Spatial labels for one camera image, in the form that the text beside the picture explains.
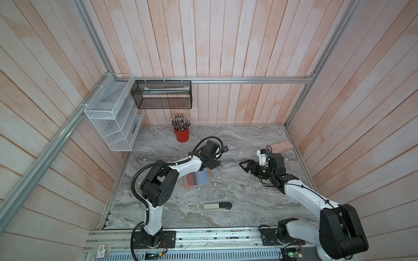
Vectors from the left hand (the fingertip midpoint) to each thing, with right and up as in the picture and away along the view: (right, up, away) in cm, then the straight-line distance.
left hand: (211, 154), depth 97 cm
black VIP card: (+7, +4, -13) cm, 16 cm away
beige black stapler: (+3, -24, -18) cm, 31 cm away
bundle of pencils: (-19, +20, +4) cm, 28 cm away
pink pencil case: (+50, +5, +12) cm, 51 cm away
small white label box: (-47, -39, -28) cm, 68 cm away
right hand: (+18, -5, -10) cm, 21 cm away
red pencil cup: (-20, +11, +14) cm, 27 cm away
